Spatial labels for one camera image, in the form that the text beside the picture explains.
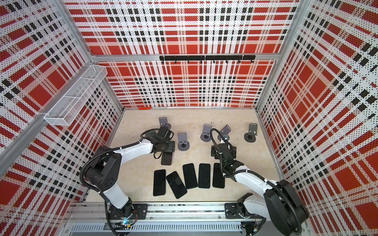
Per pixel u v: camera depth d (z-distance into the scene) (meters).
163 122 1.04
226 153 0.65
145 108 1.27
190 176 0.87
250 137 1.03
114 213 0.73
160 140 0.72
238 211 0.72
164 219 0.73
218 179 0.85
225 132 0.93
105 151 0.49
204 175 0.87
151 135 0.76
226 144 0.71
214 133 1.05
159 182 0.82
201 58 0.89
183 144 0.97
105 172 0.47
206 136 1.03
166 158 0.94
